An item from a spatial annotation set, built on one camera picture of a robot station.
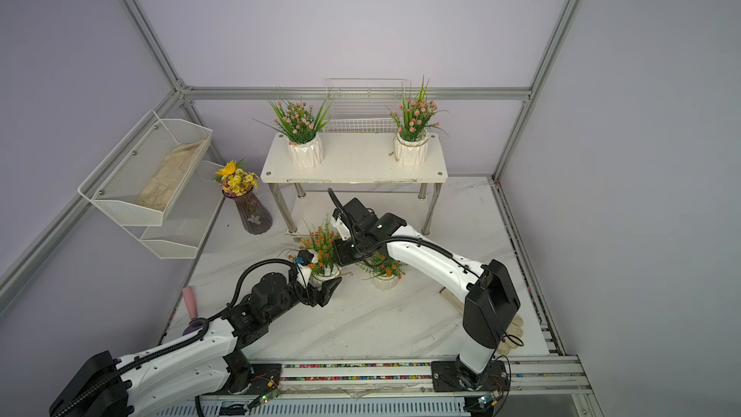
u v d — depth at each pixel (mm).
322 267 704
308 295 688
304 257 675
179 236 891
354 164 767
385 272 799
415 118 658
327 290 717
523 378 750
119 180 692
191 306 846
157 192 751
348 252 688
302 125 664
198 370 575
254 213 959
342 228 721
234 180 853
